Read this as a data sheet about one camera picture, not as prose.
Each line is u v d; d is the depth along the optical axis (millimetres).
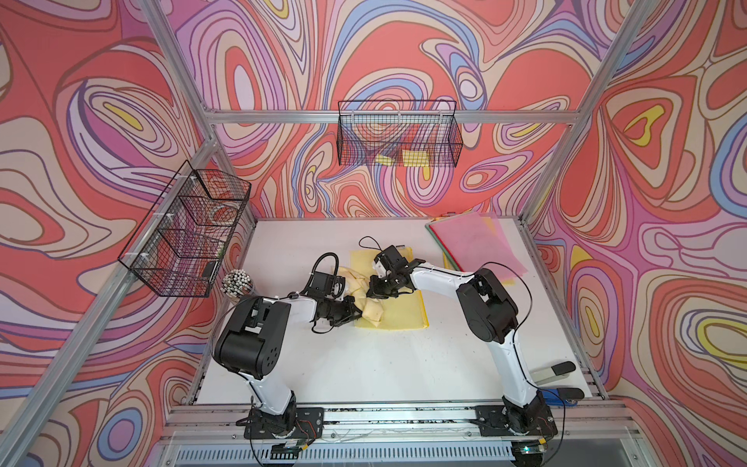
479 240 1122
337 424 749
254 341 484
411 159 823
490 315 563
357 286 960
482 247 1098
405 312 925
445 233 1150
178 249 738
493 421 731
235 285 788
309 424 722
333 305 828
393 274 807
